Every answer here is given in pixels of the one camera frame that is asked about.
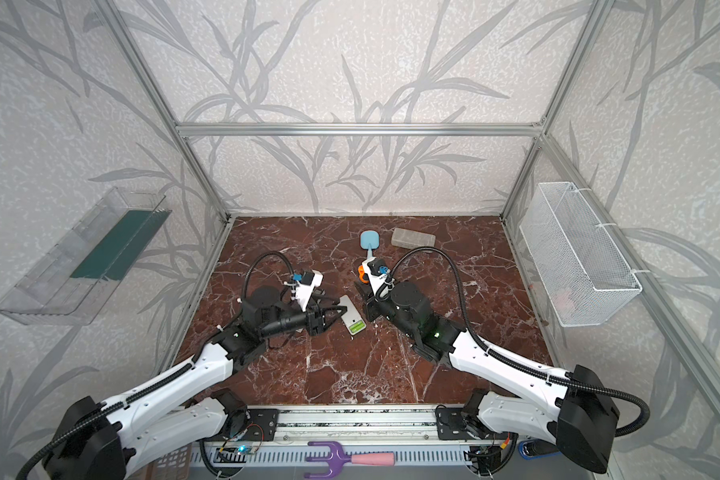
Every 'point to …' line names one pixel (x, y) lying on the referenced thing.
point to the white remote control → (352, 319)
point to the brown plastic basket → (173, 466)
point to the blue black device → (536, 448)
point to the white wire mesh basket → (582, 276)
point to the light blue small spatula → (369, 240)
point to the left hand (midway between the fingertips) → (344, 299)
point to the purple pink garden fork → (338, 458)
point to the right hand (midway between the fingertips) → (360, 271)
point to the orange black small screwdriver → (362, 275)
